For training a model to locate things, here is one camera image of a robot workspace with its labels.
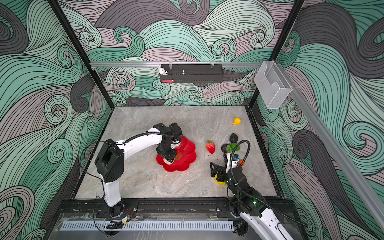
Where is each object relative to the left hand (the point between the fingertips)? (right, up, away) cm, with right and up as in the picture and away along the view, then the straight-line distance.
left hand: (169, 157), depth 84 cm
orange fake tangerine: (+35, +3, -19) cm, 40 cm away
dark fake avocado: (+41, +10, +11) cm, 43 cm away
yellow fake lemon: (+29, -12, -6) cm, 32 cm away
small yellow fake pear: (+47, +20, +24) cm, 56 cm away
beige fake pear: (0, -2, -4) cm, 4 cm away
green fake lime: (+40, +5, +9) cm, 41 cm away
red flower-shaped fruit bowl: (+9, -1, +9) cm, 13 cm away
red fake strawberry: (+25, +5, +8) cm, 27 cm away
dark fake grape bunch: (+34, -3, +6) cm, 35 cm away
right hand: (+27, -2, -8) cm, 28 cm away
